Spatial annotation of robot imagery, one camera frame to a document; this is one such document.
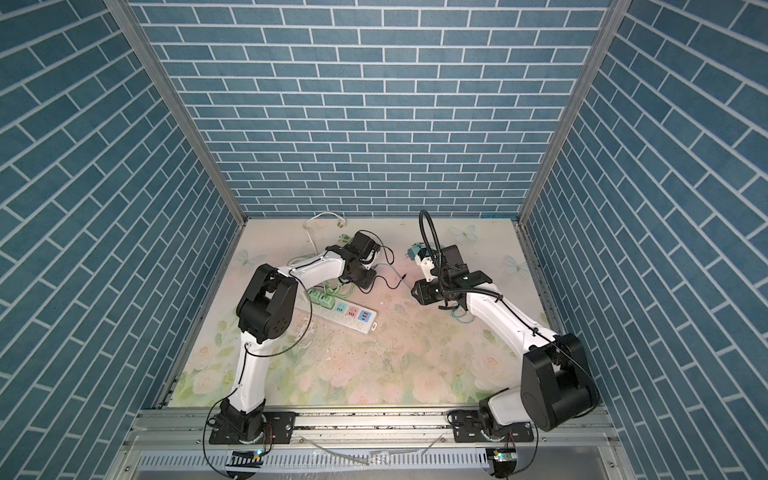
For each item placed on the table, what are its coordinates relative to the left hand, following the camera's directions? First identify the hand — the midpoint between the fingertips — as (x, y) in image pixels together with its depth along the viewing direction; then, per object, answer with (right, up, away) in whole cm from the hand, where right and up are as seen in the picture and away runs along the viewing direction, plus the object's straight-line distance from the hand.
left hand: (367, 277), depth 103 cm
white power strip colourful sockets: (-3, -11, -12) cm, 16 cm away
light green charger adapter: (-11, -6, -14) cm, 18 cm away
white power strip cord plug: (-12, +20, +15) cm, 28 cm away
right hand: (+16, -1, -17) cm, 23 cm away
